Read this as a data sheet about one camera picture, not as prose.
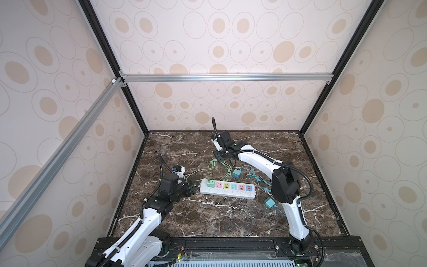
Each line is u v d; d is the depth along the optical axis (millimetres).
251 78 1573
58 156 547
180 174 743
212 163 1020
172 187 638
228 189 896
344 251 729
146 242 593
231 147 695
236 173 969
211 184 873
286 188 548
